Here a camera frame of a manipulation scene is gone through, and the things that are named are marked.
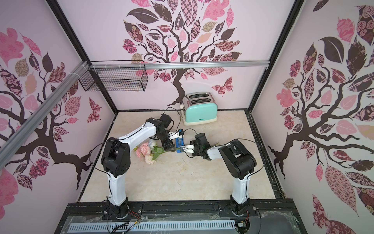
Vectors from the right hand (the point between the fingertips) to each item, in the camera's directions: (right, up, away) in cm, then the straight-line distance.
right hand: (190, 141), depth 99 cm
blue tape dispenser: (-7, 0, -2) cm, 7 cm away
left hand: (-13, -2, -8) cm, 15 cm away
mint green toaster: (+7, +24, +4) cm, 25 cm away
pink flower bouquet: (-24, -3, -15) cm, 29 cm away
